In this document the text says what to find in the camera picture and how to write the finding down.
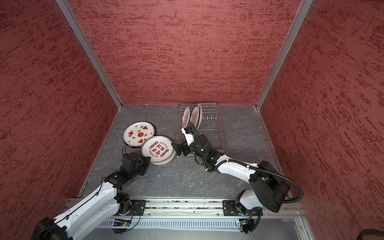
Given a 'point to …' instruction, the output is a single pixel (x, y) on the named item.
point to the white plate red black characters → (166, 162)
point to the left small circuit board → (116, 223)
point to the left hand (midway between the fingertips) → (152, 159)
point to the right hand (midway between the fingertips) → (177, 143)
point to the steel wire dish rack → (211, 125)
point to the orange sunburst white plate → (185, 117)
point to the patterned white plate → (159, 148)
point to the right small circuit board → (248, 224)
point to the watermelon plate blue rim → (135, 134)
